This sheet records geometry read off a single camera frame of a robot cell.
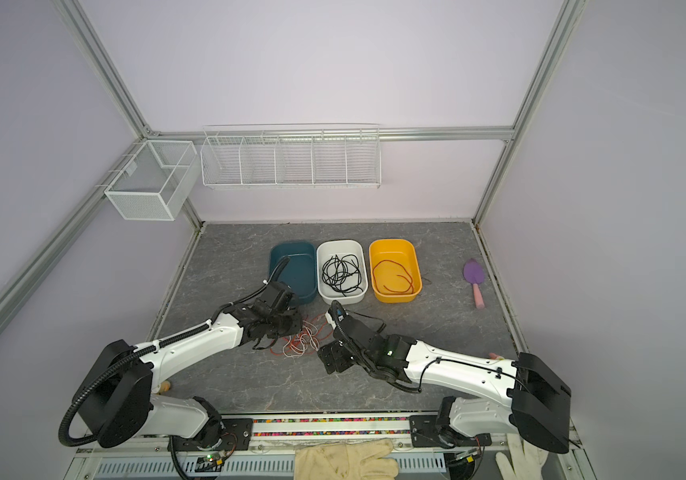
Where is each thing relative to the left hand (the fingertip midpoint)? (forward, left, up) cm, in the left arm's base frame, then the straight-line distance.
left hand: (303, 326), depth 86 cm
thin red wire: (+5, -4, -7) cm, 9 cm away
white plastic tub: (+30, -12, -2) cm, 33 cm away
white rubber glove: (-35, -53, -5) cm, 64 cm away
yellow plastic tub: (+23, -31, -8) cm, 40 cm away
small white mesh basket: (+45, +50, +18) cm, 70 cm away
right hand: (-9, -8, +4) cm, 13 cm away
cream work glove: (-32, -12, -5) cm, 35 cm away
